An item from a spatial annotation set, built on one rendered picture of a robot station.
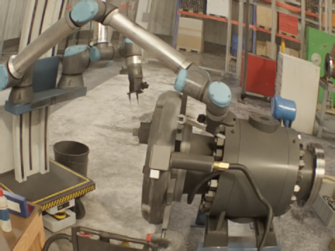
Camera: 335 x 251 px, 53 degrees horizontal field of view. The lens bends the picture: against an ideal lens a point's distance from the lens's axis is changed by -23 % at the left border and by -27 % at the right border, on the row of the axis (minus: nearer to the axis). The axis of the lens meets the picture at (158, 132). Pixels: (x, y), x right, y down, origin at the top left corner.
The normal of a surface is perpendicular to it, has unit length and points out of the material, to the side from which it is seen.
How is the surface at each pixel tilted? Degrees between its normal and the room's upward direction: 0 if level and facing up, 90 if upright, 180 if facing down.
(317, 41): 90
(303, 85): 90
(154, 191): 94
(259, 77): 90
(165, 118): 37
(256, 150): 48
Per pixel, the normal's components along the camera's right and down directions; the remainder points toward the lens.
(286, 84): -0.21, 0.28
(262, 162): -0.03, -0.23
